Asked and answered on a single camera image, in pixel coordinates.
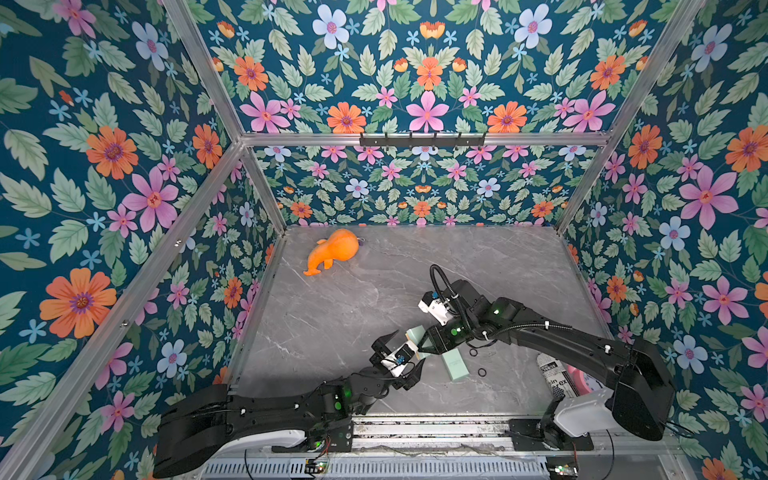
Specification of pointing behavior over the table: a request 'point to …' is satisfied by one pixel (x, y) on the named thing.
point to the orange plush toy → (341, 245)
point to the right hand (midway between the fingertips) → (428, 338)
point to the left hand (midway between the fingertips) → (412, 345)
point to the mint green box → (413, 336)
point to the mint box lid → (455, 365)
